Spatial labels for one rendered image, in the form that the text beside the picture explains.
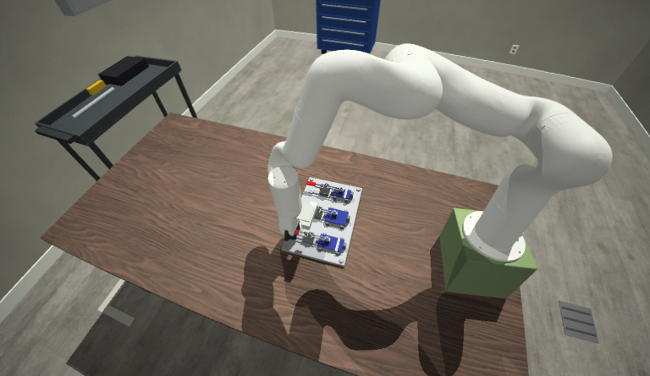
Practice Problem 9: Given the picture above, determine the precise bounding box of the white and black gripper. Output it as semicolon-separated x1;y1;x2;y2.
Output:
278;216;300;241

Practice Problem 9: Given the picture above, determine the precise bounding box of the blue metal plate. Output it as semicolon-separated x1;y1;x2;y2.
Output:
325;207;349;227

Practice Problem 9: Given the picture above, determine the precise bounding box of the blue rectangular block with white slot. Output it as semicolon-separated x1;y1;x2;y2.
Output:
333;189;351;201

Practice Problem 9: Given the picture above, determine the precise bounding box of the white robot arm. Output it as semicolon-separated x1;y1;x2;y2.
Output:
267;44;613;262

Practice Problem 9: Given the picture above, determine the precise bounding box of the blue rectangular block with white band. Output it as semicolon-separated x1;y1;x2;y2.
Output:
317;234;344;253

